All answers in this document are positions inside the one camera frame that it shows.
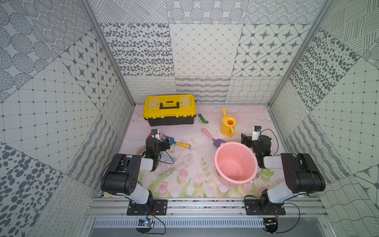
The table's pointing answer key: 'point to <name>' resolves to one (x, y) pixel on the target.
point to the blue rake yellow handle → (171, 141)
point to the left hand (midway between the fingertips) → (158, 136)
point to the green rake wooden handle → (266, 171)
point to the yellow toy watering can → (228, 122)
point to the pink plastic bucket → (236, 163)
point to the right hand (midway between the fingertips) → (249, 135)
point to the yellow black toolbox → (170, 110)
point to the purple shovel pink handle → (216, 142)
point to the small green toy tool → (202, 120)
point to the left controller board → (144, 225)
